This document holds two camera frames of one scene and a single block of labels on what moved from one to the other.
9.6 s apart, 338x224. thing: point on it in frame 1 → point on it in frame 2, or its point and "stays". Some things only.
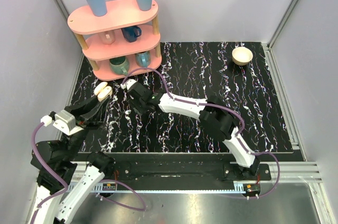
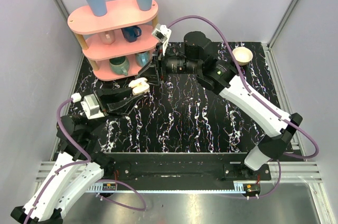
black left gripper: [80, 113] → [102, 103]
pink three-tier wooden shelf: [127, 38] stays
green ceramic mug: [120, 65] stays
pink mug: [108, 37] stays
